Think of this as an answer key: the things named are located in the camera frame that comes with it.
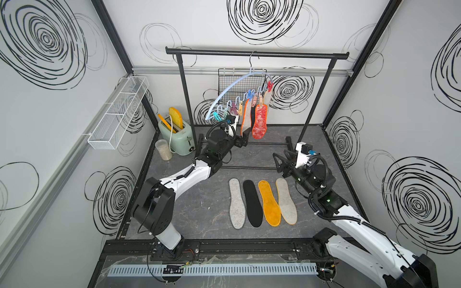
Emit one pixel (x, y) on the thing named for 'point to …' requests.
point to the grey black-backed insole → (254, 207)
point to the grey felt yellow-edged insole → (288, 209)
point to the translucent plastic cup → (161, 145)
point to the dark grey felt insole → (253, 117)
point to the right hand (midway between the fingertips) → (280, 153)
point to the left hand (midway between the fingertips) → (242, 125)
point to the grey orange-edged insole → (246, 122)
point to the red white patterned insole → (260, 126)
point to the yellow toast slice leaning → (167, 125)
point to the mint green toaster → (180, 140)
